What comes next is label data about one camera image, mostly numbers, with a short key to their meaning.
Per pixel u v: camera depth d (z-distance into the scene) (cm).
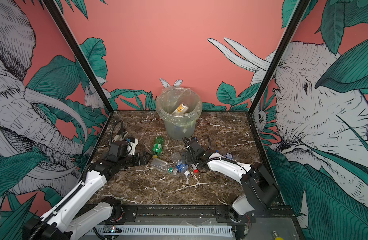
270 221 73
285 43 81
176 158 94
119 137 101
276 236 68
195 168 88
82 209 47
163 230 70
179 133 96
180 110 100
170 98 96
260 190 43
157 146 93
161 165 91
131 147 65
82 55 89
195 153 66
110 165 56
